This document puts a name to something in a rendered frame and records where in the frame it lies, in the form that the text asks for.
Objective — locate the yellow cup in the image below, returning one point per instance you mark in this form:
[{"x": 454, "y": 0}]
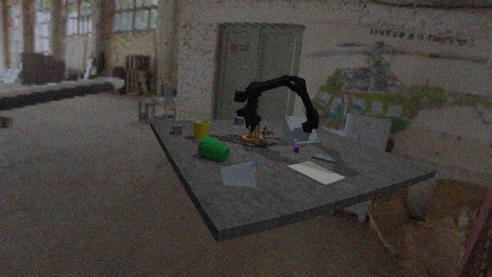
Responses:
[{"x": 201, "y": 128}]

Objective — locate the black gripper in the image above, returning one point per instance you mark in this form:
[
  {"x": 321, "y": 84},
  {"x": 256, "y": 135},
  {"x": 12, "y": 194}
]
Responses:
[{"x": 252, "y": 118}]

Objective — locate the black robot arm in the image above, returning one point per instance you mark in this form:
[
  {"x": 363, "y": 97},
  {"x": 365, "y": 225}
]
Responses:
[{"x": 256, "y": 88}]

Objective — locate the green plastic cup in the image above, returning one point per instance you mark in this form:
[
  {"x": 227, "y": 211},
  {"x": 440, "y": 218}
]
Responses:
[{"x": 208, "y": 147}]

